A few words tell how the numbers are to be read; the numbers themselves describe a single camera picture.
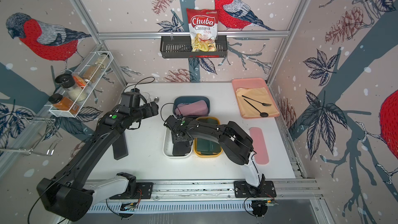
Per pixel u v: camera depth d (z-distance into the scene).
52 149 0.60
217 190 0.75
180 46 0.95
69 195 0.37
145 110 0.69
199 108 1.02
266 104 1.07
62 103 0.61
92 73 0.77
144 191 0.73
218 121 0.93
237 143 0.49
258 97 1.11
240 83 1.22
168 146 0.88
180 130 0.61
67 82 0.63
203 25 0.82
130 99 0.56
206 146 0.83
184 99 1.05
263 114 1.01
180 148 0.83
